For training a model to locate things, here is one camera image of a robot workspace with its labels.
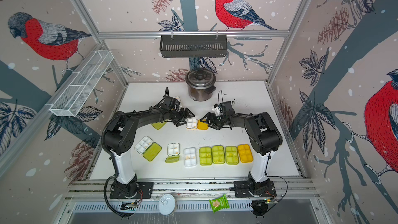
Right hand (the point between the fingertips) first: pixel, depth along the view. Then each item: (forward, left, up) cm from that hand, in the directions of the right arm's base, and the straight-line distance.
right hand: (205, 120), depth 95 cm
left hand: (+2, +7, +3) cm, 8 cm away
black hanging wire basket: (+46, +10, +24) cm, 52 cm away
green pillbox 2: (-17, +32, -3) cm, 37 cm away
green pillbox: (-3, +30, -2) cm, 30 cm away
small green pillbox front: (-19, +17, -4) cm, 26 cm away
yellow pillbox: (0, +7, -4) cm, 8 cm away
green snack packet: (-42, -8, -2) cm, 43 cm away
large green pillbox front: (-19, -8, -4) cm, 21 cm away
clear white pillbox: (-21, +8, -4) cm, 23 cm away
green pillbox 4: (-19, -16, -4) cm, 25 cm away
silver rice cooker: (+20, +4, +13) cm, 25 cm away
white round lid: (-43, +15, +1) cm, 46 cm away
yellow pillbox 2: (-18, -23, -4) cm, 30 cm away
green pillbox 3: (-20, -1, -3) cm, 21 cm away
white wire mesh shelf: (-5, +67, +25) cm, 72 cm away
